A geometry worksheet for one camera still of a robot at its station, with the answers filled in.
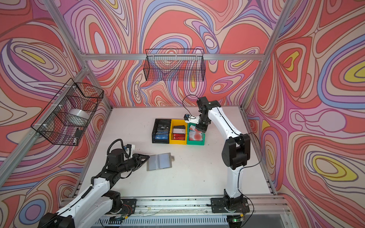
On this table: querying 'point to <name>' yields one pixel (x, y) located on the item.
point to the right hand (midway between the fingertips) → (202, 129)
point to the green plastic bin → (195, 142)
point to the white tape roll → (78, 117)
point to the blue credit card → (161, 137)
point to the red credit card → (178, 137)
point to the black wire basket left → (62, 120)
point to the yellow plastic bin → (177, 122)
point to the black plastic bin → (161, 121)
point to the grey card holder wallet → (159, 161)
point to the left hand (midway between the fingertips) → (150, 157)
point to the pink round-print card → (195, 134)
